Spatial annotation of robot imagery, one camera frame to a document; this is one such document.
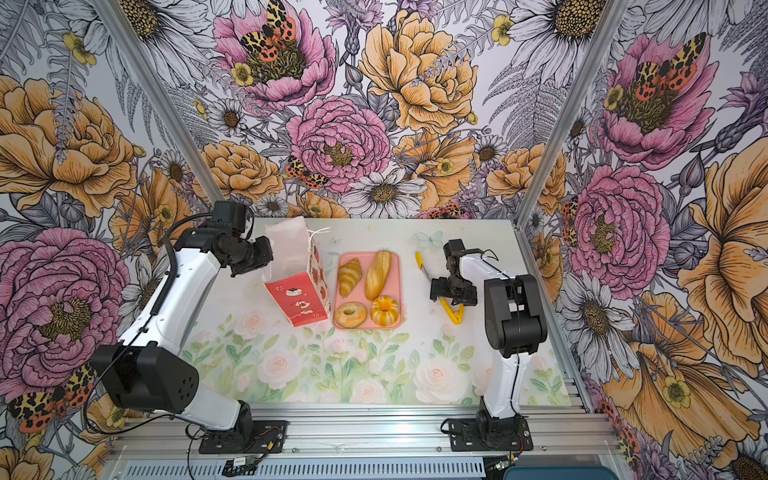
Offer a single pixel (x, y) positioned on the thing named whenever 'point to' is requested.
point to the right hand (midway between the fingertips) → (449, 304)
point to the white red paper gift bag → (294, 272)
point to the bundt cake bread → (384, 311)
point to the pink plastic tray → (392, 288)
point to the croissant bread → (349, 274)
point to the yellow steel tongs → (457, 319)
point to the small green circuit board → (240, 466)
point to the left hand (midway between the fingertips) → (267, 267)
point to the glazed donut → (351, 315)
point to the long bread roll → (377, 274)
